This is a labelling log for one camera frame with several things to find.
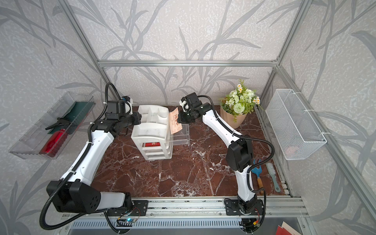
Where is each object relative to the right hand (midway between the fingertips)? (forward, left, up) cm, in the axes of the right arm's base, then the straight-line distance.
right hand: (176, 119), depth 84 cm
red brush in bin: (-24, +46, +14) cm, 54 cm away
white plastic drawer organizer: (-10, +12, -1) cm, 15 cm away
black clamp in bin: (-12, +50, +14) cm, 54 cm away
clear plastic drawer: (-7, -3, -9) cm, 12 cm away
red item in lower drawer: (-9, +17, -13) cm, 23 cm away
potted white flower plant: (+6, -36, +5) cm, 37 cm away
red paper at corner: (-51, -50, -20) cm, 75 cm away
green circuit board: (-46, +22, -21) cm, 55 cm away
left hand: (-1, +19, +6) cm, 20 cm away
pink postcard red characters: (-3, +1, -3) cm, 4 cm away
